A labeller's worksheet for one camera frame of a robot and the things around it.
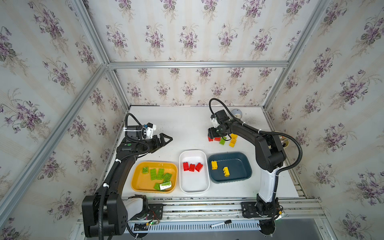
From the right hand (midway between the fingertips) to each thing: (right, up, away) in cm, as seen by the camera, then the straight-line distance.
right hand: (211, 134), depth 97 cm
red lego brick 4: (-1, -4, +4) cm, 5 cm away
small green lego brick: (-40, -20, -12) cm, 46 cm away
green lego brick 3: (-27, -26, -19) cm, 42 cm away
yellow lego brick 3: (+13, -6, +1) cm, 15 cm away
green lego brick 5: (+8, -5, +2) cm, 9 cm away
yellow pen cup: (+41, -3, -13) cm, 43 cm away
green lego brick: (-31, -21, -13) cm, 40 cm away
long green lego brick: (-36, -21, -12) cm, 43 cm away
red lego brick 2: (-17, -18, -11) cm, 27 cm away
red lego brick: (-9, -18, -11) cm, 23 cm away
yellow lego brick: (+7, -20, -14) cm, 25 cm away
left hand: (-27, -1, -19) cm, 32 cm away
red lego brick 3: (-13, -18, -11) cm, 25 cm away
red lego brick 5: (+5, -3, +3) cm, 7 cm away
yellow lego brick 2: (0, -17, -11) cm, 20 cm away
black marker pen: (0, -40, -27) cm, 48 cm away
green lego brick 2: (-27, -22, -15) cm, 38 cm away
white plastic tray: (-12, -26, -14) cm, 32 cm away
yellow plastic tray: (-41, -26, -15) cm, 51 cm away
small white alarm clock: (+20, +15, +10) cm, 27 cm away
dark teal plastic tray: (+16, -17, -7) cm, 25 cm away
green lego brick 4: (-32, -27, -17) cm, 45 cm away
